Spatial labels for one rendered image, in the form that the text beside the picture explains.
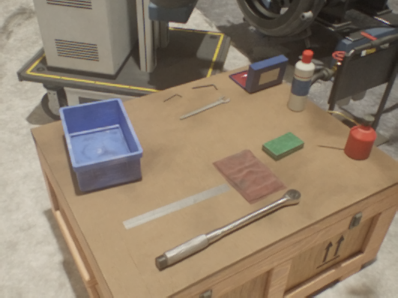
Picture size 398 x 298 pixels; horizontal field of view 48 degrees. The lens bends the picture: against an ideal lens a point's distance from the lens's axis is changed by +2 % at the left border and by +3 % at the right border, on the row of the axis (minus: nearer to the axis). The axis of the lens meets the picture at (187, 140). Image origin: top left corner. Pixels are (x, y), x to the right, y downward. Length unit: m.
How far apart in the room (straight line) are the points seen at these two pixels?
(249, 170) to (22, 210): 1.04
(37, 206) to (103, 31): 0.80
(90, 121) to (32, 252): 0.60
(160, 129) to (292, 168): 0.47
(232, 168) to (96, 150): 0.45
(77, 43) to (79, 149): 0.73
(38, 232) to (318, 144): 1.13
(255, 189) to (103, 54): 1.06
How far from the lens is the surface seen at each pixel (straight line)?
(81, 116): 1.51
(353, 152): 1.52
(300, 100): 1.67
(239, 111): 1.65
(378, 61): 2.19
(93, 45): 2.07
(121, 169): 1.31
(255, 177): 1.36
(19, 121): 2.51
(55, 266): 1.79
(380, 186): 1.48
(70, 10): 2.04
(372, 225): 1.65
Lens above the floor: 1.42
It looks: 39 degrees down
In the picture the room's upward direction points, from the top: 1 degrees clockwise
